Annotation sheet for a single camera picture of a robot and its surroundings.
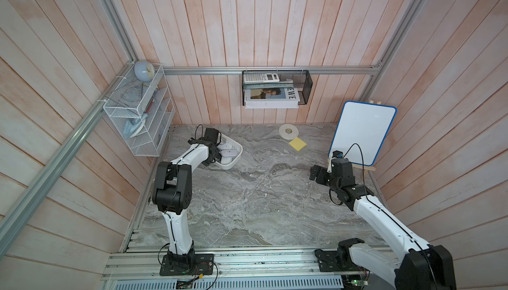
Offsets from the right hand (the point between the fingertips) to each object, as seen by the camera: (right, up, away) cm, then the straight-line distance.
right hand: (319, 168), depth 86 cm
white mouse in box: (-45, +10, +20) cm, 50 cm away
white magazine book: (-21, +33, +7) cm, 40 cm away
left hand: (-50, +5, +14) cm, 53 cm away
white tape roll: (-7, +18, +32) cm, 37 cm away
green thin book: (-23, +38, +2) cm, 44 cm away
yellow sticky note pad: (-3, +11, +25) cm, 28 cm away
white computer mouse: (-42, +7, +15) cm, 45 cm away
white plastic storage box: (-43, +2, +12) cm, 44 cm away
